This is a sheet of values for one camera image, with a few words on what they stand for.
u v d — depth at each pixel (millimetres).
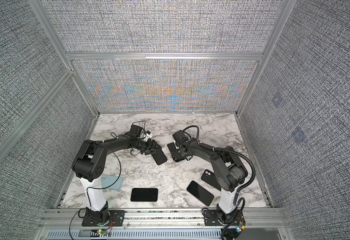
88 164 514
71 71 926
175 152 850
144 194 799
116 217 736
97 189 541
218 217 658
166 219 747
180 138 752
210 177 874
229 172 490
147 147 851
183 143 680
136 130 815
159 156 947
